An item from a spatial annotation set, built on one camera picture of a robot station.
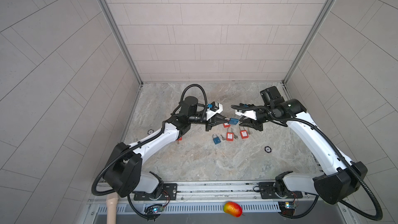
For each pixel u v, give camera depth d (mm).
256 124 618
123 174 402
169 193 705
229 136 881
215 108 592
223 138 888
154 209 645
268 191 709
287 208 679
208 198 707
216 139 871
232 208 642
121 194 399
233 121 680
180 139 875
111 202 654
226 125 920
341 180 366
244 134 888
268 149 846
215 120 643
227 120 680
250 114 614
